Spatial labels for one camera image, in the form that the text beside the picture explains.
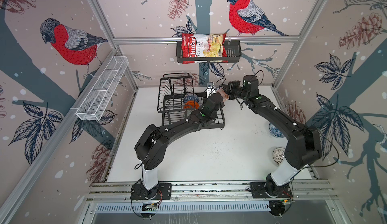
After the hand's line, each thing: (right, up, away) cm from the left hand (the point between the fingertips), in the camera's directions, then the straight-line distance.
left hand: (217, 92), depth 82 cm
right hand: (0, +4, 0) cm, 4 cm away
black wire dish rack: (-26, -4, +25) cm, 36 cm away
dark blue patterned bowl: (-16, -2, +26) cm, 30 cm away
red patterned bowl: (+5, -2, +2) cm, 6 cm away
